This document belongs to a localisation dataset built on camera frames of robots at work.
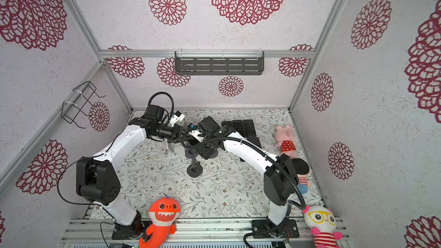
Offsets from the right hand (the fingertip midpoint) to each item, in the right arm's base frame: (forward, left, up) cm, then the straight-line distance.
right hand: (200, 141), depth 83 cm
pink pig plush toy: (+11, -46, -13) cm, 49 cm away
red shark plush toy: (-30, +13, -8) cm, 34 cm away
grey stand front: (-9, +3, -11) cm, 15 cm away
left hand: (-1, +4, +3) cm, 6 cm away
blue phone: (+28, -14, -19) cm, 37 cm away
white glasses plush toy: (-31, -52, -12) cm, 62 cm away
